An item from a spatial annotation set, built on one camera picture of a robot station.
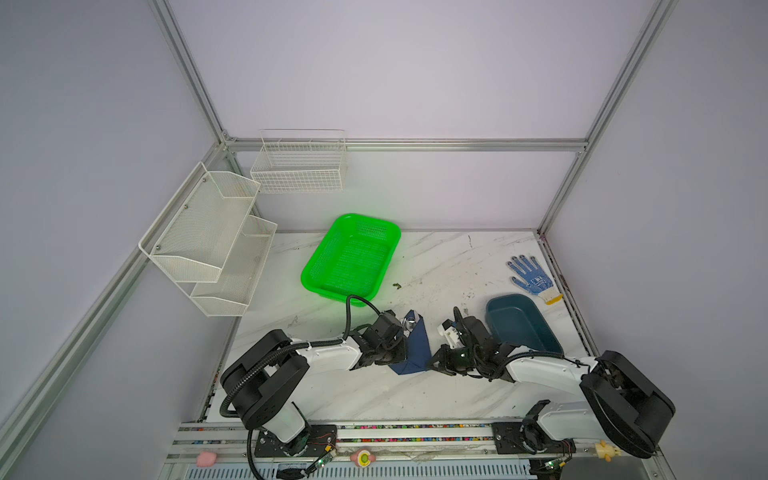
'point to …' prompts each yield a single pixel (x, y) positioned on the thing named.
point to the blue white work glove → (537, 281)
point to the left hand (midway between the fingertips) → (407, 354)
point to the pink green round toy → (363, 458)
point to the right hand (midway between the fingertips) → (425, 366)
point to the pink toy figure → (206, 459)
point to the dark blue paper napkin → (418, 350)
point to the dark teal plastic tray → (515, 319)
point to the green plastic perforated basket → (352, 258)
